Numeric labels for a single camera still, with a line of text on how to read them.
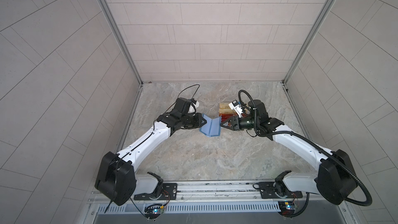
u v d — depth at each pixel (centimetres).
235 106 71
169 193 70
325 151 43
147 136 48
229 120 69
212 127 77
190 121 67
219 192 72
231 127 68
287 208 68
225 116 92
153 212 64
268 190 71
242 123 67
